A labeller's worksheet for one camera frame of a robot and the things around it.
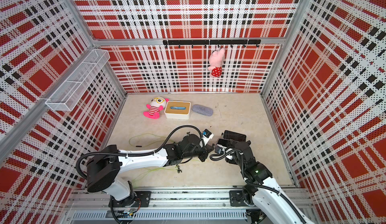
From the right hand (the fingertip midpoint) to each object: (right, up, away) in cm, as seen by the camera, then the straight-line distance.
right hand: (234, 143), depth 81 cm
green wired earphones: (-34, -15, +3) cm, 38 cm away
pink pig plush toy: (-9, +51, +12) cm, 53 cm away
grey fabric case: (-17, +18, +27) cm, 36 cm away
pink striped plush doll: (-50, +22, +26) cm, 61 cm away
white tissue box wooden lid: (-35, +18, +25) cm, 46 cm away
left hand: (-11, -2, -3) cm, 11 cm away
